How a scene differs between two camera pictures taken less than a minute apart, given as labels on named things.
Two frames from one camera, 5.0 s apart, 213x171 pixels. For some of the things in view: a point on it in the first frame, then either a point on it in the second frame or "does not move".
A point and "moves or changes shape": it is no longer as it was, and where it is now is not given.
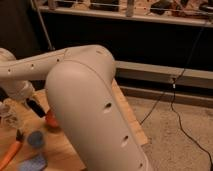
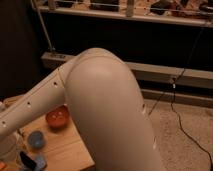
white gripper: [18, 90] to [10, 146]
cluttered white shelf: [197, 12] does not move
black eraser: [35, 108] moves or changes shape
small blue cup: [35, 138] does not move
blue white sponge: [36, 163] does not move
